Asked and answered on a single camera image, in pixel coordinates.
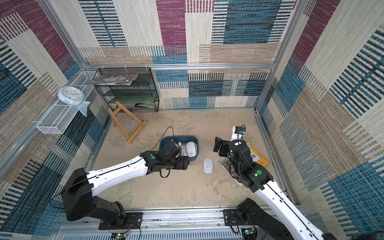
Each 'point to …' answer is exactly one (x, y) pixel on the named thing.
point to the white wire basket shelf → (57, 119)
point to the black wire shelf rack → (132, 89)
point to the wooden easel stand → (117, 123)
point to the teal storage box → (183, 139)
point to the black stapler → (140, 105)
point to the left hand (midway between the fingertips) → (184, 161)
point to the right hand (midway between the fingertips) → (224, 138)
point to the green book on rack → (135, 99)
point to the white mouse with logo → (208, 166)
